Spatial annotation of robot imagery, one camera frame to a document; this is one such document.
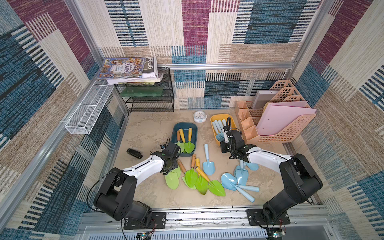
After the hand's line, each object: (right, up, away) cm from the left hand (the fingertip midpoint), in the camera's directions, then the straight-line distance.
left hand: (171, 164), depth 91 cm
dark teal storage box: (+8, +17, +13) cm, 23 cm away
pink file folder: (+59, +29, -8) cm, 66 cm away
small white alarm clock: (+18, +30, +24) cm, 42 cm away
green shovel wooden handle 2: (+4, -3, -1) cm, 6 cm away
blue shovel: (+22, -2, +1) cm, 22 cm away
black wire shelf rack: (-9, +41, +29) cm, 51 cm away
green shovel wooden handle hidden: (+9, -6, -6) cm, 13 cm away
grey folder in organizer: (+61, +42, +14) cm, 76 cm away
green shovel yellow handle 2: (+25, -10, -7) cm, 28 cm away
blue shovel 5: (+43, -10, -10) cm, 45 cm away
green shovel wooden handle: (+1, -7, -6) cm, 9 cm away
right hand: (+31, +14, +3) cm, 34 cm away
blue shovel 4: (+41, -4, -5) cm, 41 cm away
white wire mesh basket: (-53, +28, +2) cm, 60 cm away
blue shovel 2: (+29, +21, +16) cm, 39 cm away
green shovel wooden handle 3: (+12, -6, -4) cm, 14 cm away
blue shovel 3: (+32, +15, +11) cm, 37 cm away
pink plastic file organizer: (+75, +20, +1) cm, 78 cm away
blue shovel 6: (+33, -8, -6) cm, 35 cm away
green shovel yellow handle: (+6, +17, +11) cm, 21 cm away
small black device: (-24, +6, +4) cm, 25 cm away
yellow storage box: (+31, +26, +20) cm, 45 cm away
